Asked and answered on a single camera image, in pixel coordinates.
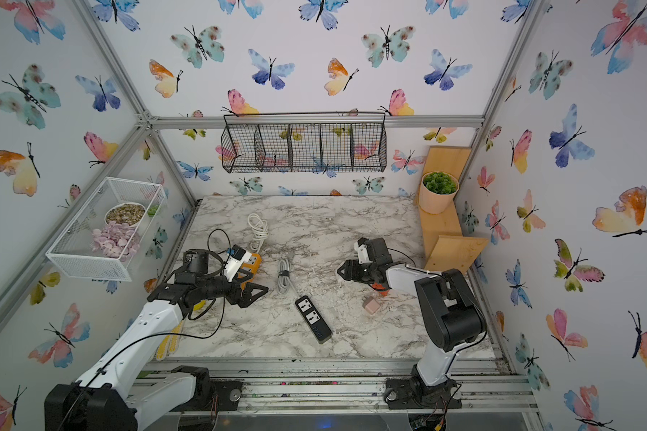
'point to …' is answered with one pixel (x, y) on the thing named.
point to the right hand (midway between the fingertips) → (348, 269)
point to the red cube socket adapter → (377, 285)
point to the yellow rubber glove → (187, 336)
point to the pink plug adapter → (370, 304)
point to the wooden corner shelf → (445, 247)
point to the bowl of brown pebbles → (129, 213)
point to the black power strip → (315, 322)
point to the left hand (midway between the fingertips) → (260, 280)
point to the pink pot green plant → (437, 190)
